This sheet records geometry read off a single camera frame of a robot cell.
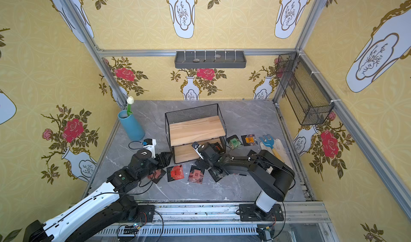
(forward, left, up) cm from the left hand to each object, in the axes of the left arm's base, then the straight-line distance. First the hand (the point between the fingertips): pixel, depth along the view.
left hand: (168, 154), depth 80 cm
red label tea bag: (-5, -2, -12) cm, 13 cm away
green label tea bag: (+13, -36, -11) cm, 40 cm away
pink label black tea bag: (-6, -13, -12) cm, 19 cm away
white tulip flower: (+22, +19, +16) cm, 33 cm away
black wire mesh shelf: (+16, -16, +2) cm, 23 cm away
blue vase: (+17, +23, 0) cm, 28 cm away
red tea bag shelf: (+9, -26, -11) cm, 29 cm away
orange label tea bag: (+15, -47, -12) cm, 50 cm away
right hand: (+4, -16, -10) cm, 20 cm away
